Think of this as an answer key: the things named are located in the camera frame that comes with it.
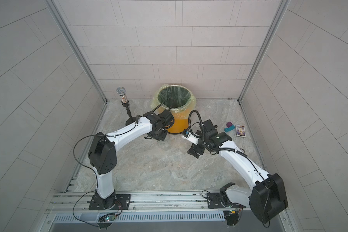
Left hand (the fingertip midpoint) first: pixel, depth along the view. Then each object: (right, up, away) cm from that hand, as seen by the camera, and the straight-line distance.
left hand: (163, 136), depth 88 cm
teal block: (+41, +4, +7) cm, 42 cm away
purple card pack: (+52, +2, +9) cm, 52 cm away
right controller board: (+35, -33, -22) cm, 53 cm away
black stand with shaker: (-22, +27, -9) cm, 36 cm away
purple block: (+45, +7, +12) cm, 47 cm away
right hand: (+17, -2, -7) cm, 19 cm away
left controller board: (-23, -34, -23) cm, 47 cm away
